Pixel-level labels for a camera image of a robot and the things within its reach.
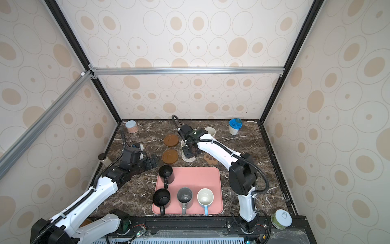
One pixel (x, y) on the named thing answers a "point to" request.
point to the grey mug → (185, 196)
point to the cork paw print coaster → (210, 159)
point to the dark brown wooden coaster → (171, 140)
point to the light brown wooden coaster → (169, 156)
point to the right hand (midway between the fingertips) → (196, 152)
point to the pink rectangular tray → (196, 178)
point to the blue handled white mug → (205, 196)
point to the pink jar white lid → (131, 126)
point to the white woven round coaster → (189, 160)
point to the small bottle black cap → (104, 159)
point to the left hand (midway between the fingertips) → (158, 159)
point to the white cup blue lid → (235, 125)
